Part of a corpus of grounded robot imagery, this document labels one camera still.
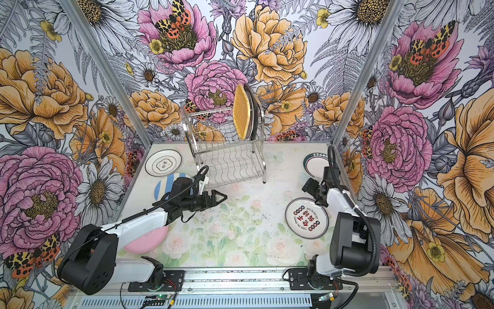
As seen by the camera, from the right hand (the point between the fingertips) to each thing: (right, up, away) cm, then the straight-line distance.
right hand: (310, 194), depth 92 cm
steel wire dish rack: (-40, +20, -16) cm, 48 cm away
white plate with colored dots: (-3, -11, -2) cm, 11 cm away
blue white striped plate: (-73, +3, +11) cm, 74 cm away
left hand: (-41, -3, -7) cm, 42 cm away
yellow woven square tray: (-32, +38, -6) cm, 50 cm away
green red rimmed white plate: (+8, +14, +20) cm, 26 cm away
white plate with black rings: (-78, +14, +20) cm, 82 cm away
